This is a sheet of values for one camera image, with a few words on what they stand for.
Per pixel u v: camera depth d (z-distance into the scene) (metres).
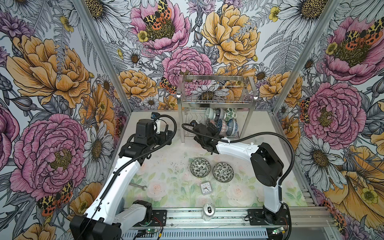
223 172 0.89
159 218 0.74
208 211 0.64
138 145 0.53
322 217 0.77
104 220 0.38
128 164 0.47
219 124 1.05
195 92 1.12
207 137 0.64
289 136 1.09
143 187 0.84
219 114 1.05
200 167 0.90
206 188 0.82
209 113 1.05
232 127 0.97
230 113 1.11
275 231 0.72
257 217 0.74
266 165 0.50
